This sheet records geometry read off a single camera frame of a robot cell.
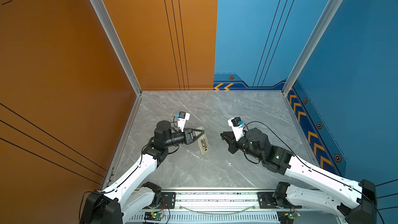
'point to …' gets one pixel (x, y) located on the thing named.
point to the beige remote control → (202, 142)
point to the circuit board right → (287, 217)
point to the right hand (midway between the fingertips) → (221, 134)
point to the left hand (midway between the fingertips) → (203, 132)
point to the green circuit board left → (153, 216)
